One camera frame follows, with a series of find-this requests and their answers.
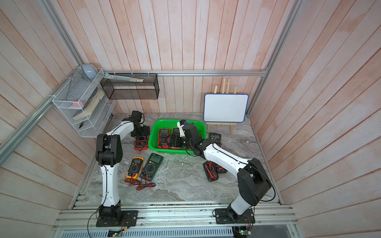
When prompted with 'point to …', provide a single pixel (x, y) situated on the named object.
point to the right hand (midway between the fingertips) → (170, 139)
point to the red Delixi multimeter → (162, 142)
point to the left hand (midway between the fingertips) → (144, 133)
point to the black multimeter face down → (211, 170)
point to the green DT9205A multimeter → (151, 167)
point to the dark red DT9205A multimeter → (141, 143)
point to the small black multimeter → (220, 169)
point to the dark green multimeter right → (214, 138)
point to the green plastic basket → (156, 125)
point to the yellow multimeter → (135, 167)
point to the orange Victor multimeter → (175, 139)
